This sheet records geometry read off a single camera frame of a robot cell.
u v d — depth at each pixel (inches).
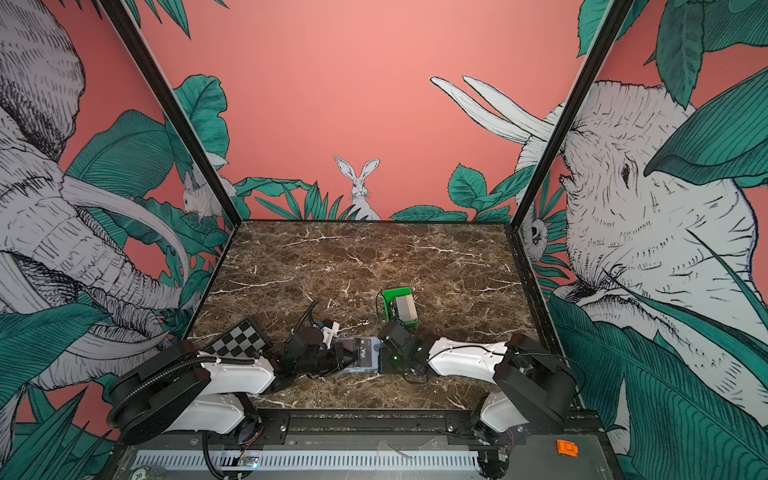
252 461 27.7
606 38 28.7
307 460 27.6
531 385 17.0
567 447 27.6
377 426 30.1
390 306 36.7
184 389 17.1
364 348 34.3
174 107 33.9
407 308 36.2
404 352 25.7
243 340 33.7
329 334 32.2
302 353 26.8
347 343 34.5
